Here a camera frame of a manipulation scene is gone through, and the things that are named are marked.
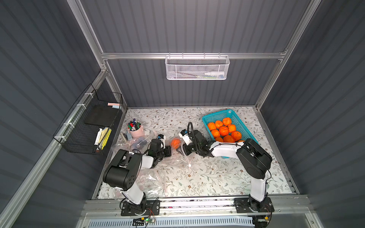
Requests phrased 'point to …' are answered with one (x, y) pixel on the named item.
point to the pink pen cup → (135, 129)
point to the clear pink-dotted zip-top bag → (155, 182)
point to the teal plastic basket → (213, 117)
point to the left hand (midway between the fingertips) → (171, 148)
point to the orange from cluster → (215, 133)
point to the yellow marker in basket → (105, 138)
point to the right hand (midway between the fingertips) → (180, 147)
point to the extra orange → (231, 128)
